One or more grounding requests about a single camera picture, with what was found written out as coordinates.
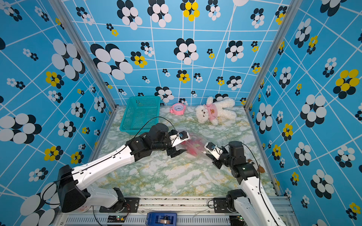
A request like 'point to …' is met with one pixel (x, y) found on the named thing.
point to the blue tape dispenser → (161, 219)
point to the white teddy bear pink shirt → (212, 111)
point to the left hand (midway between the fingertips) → (185, 140)
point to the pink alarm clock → (177, 109)
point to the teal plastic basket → (142, 113)
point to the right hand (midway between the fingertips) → (212, 150)
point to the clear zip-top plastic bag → (200, 138)
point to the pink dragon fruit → (193, 147)
